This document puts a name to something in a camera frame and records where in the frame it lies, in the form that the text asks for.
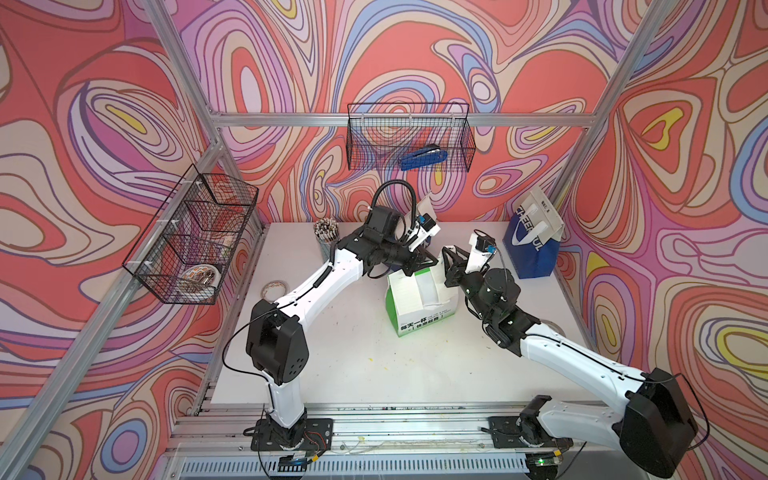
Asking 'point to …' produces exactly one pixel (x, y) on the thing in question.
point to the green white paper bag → (419, 300)
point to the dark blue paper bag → (532, 236)
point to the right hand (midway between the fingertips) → (446, 255)
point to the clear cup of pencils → (326, 232)
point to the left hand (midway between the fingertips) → (437, 261)
